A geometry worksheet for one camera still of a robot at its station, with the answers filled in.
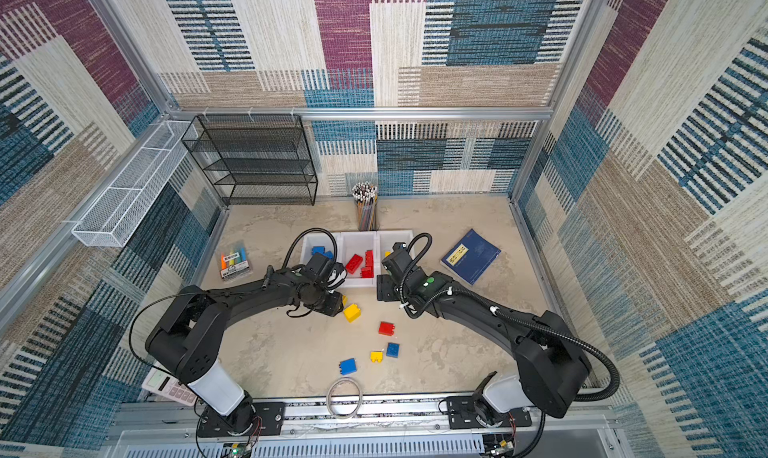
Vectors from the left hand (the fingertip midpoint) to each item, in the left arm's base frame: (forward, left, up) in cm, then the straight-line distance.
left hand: (339, 303), depth 91 cm
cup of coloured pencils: (+29, -8, +17) cm, 34 cm away
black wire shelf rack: (+49, +33, +16) cm, 61 cm away
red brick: (-7, -14, -1) cm, 16 cm away
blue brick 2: (-17, -4, -2) cm, 18 cm away
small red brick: (+9, -8, +3) cm, 12 cm away
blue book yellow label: (+16, -43, -1) cm, 46 cm away
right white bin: (+18, -14, +6) cm, 24 cm away
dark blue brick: (+20, +9, 0) cm, 22 cm away
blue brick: (-14, -16, -1) cm, 21 cm away
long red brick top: (+14, -4, +1) cm, 14 cm away
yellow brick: (-3, -4, 0) cm, 5 cm away
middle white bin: (+18, -4, 0) cm, 19 cm away
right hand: (0, -15, +9) cm, 18 cm away
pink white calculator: (-22, +42, 0) cm, 47 cm away
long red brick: (+16, -9, 0) cm, 18 cm away
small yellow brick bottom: (-15, -11, -1) cm, 19 cm away
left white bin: (+10, +5, +18) cm, 21 cm away
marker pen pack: (+16, +37, -1) cm, 40 cm away
